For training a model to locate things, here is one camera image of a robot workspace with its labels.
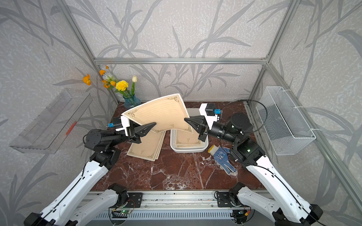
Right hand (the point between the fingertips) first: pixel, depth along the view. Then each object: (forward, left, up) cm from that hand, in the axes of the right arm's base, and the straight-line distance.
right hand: (186, 118), depth 53 cm
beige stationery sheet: (+9, +28, -43) cm, 52 cm away
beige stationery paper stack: (+16, +3, -44) cm, 47 cm away
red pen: (+4, +55, -13) cm, 57 cm away
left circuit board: (-26, +35, -47) cm, 64 cm away
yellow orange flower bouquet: (+44, +52, -16) cm, 70 cm away
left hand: (-2, +12, -2) cm, 13 cm away
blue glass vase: (+40, +43, -31) cm, 66 cm away
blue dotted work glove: (+4, -21, -44) cm, 50 cm away
